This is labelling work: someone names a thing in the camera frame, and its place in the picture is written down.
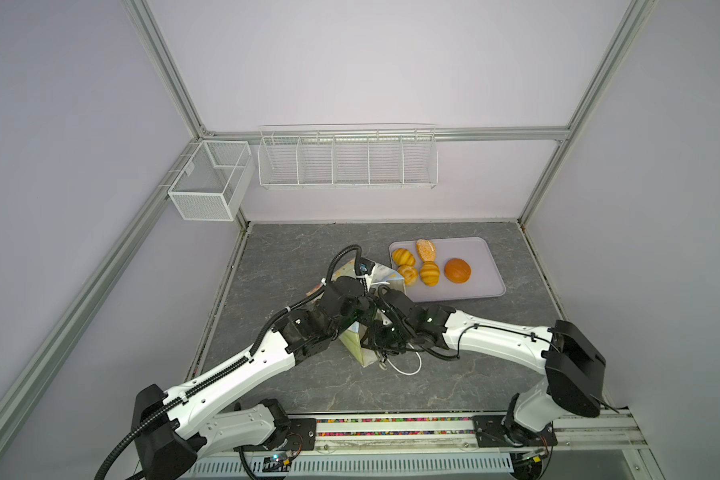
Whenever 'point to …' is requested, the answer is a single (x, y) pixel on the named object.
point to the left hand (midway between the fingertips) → (374, 295)
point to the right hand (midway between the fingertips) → (362, 349)
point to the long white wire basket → (347, 156)
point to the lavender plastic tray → (484, 280)
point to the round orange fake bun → (457, 270)
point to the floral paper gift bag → (374, 277)
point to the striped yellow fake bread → (429, 273)
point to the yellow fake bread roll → (403, 257)
